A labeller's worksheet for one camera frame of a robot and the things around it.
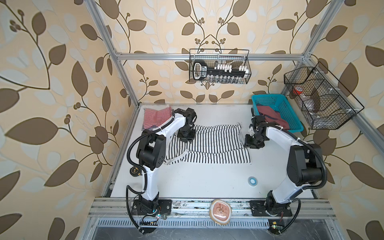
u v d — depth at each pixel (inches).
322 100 30.0
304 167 18.4
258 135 31.1
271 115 43.2
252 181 32.7
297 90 32.3
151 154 20.7
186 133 31.5
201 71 32.8
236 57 35.8
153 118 41.3
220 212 27.8
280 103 44.4
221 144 45.5
